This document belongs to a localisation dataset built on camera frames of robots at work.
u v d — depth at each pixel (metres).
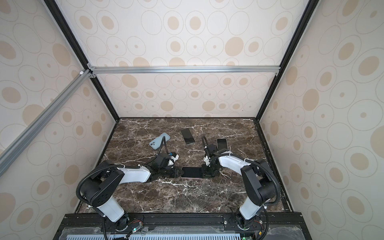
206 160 0.87
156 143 1.05
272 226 0.73
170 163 0.81
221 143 1.06
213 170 0.76
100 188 0.46
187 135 1.10
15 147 0.53
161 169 0.73
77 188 0.44
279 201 0.43
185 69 0.92
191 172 0.88
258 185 0.46
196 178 0.87
